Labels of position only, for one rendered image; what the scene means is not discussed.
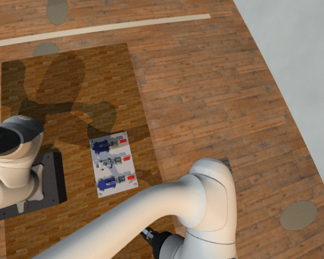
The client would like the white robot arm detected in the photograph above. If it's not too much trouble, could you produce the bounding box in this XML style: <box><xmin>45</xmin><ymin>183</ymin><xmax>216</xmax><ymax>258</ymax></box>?
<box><xmin>0</xmin><ymin>115</ymin><xmax>238</xmax><ymax>259</ymax></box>

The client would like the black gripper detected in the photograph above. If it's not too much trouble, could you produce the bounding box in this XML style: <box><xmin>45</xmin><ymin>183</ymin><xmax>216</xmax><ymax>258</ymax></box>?
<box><xmin>140</xmin><ymin>227</ymin><xmax>172</xmax><ymax>259</ymax></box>

